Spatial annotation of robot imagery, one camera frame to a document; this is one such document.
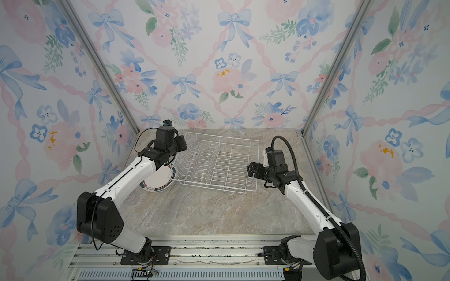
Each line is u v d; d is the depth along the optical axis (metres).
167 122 0.74
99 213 0.43
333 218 0.43
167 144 0.64
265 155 0.77
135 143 1.17
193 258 0.75
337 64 0.86
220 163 1.04
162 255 0.75
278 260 0.73
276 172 0.63
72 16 0.71
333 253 0.40
